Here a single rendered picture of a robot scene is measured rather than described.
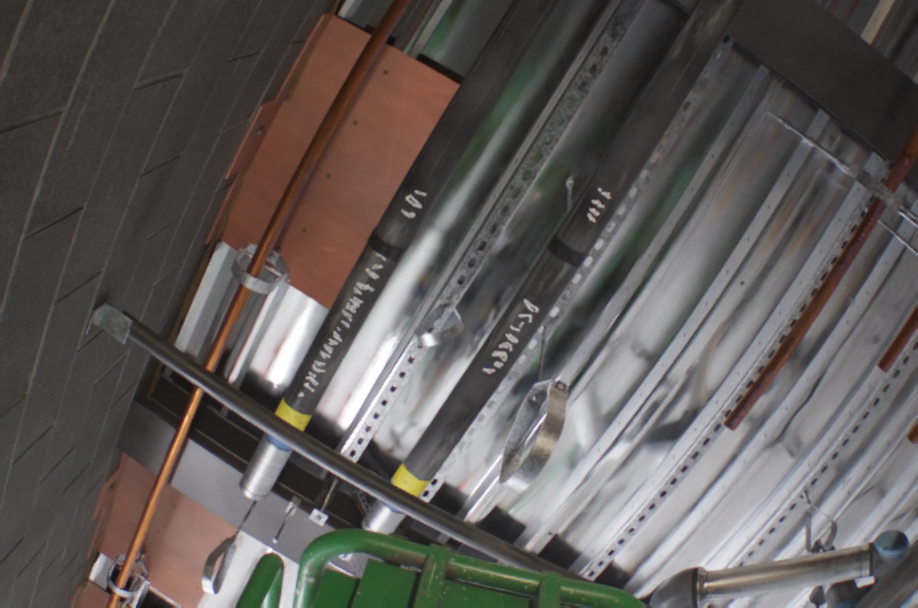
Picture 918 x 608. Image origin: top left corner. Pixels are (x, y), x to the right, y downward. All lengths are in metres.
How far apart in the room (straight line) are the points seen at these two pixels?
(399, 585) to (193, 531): 1.73
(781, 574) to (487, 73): 1.30
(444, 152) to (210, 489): 1.31
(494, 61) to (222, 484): 1.45
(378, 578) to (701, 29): 1.09
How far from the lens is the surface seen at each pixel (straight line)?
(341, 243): 2.33
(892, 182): 1.57
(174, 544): 3.05
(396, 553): 1.32
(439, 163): 1.68
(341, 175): 2.29
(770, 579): 2.10
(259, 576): 1.31
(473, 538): 1.75
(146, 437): 2.57
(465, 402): 1.82
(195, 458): 2.53
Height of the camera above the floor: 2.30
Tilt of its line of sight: 73 degrees up
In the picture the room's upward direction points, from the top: 19 degrees clockwise
